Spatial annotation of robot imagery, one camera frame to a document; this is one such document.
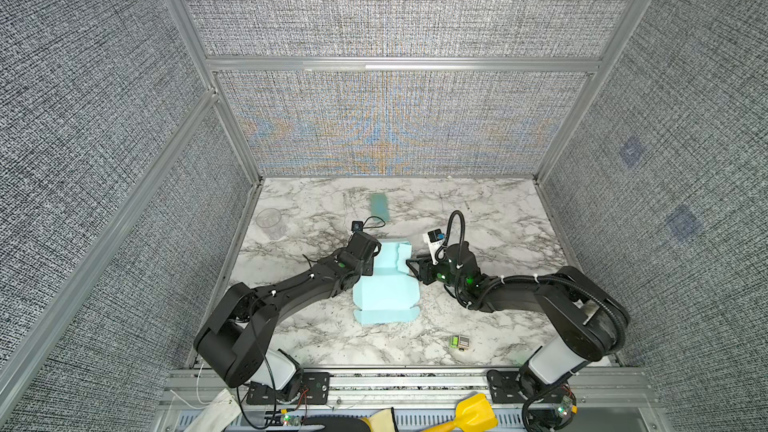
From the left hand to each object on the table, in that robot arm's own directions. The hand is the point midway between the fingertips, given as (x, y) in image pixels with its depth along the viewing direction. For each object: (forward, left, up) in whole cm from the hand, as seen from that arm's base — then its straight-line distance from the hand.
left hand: (362, 257), depth 90 cm
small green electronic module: (-25, -25, -4) cm, 35 cm away
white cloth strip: (-37, +34, -6) cm, 51 cm away
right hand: (-2, -15, 0) cm, 15 cm away
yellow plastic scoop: (-40, -25, -6) cm, 47 cm away
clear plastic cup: (+17, +31, -4) cm, 36 cm away
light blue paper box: (-10, -8, -5) cm, 14 cm away
